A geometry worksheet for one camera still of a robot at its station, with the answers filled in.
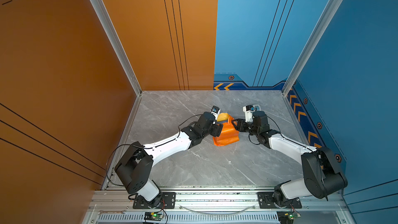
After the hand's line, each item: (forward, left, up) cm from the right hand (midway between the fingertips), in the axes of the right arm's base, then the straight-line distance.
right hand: (233, 122), depth 89 cm
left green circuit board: (-43, +40, -12) cm, 60 cm away
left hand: (-2, +9, +5) cm, 11 cm away
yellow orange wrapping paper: (-6, +3, -2) cm, 7 cm away
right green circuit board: (-44, -20, -12) cm, 49 cm away
